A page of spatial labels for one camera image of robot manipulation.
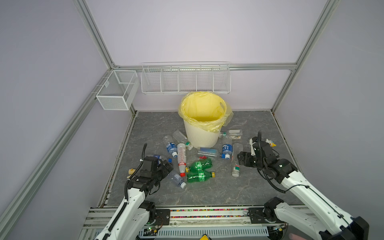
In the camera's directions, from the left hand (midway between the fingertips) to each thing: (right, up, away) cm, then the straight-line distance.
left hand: (169, 171), depth 83 cm
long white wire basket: (-4, +57, +16) cm, 59 cm away
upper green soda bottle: (+19, +3, +4) cm, 19 cm away
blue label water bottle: (+35, +10, +11) cm, 38 cm away
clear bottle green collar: (+5, +17, +17) cm, 24 cm away
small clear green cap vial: (+34, +19, +19) cm, 44 cm away
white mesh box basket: (-39, +50, +19) cm, 66 cm away
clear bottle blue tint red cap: (+21, +8, +10) cm, 24 cm away
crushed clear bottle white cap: (+5, -6, +3) cm, 9 cm away
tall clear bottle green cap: (+42, +11, +13) cm, 45 cm away
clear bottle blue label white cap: (-1, +12, +11) cm, 16 cm away
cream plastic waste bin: (+18, +17, +19) cm, 32 cm away
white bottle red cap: (+6, +6, +6) cm, 11 cm away
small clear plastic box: (+42, +20, +20) cm, 51 cm away
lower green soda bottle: (+17, -3, -1) cm, 17 cm away
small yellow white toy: (+65, +14, +15) cm, 68 cm away
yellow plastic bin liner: (+22, +35, +16) cm, 44 cm away
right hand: (+41, +8, -3) cm, 42 cm away
